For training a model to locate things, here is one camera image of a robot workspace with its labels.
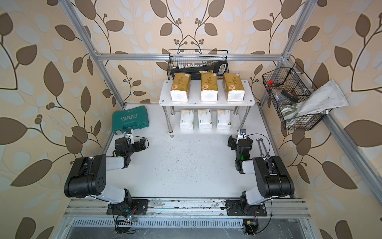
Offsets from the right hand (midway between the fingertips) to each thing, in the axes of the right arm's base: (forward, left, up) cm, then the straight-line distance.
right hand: (240, 136), depth 93 cm
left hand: (+2, +66, 0) cm, 66 cm away
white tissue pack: (+12, +34, +5) cm, 36 cm away
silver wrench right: (-10, -16, -6) cm, 20 cm away
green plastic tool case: (+19, +73, -1) cm, 75 cm away
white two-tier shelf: (+15, -2, -2) cm, 16 cm away
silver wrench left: (+1, -14, -7) cm, 15 cm away
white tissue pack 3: (+8, +10, +5) cm, 14 cm away
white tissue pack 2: (+11, +22, +5) cm, 25 cm away
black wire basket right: (+17, -27, +25) cm, 40 cm away
